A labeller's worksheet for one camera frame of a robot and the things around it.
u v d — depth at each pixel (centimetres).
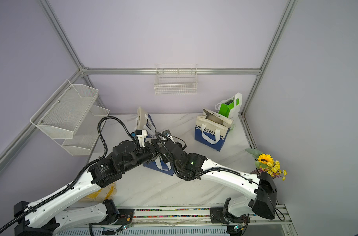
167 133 59
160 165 78
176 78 104
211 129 86
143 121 90
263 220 73
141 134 61
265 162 66
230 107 86
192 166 49
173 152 49
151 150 55
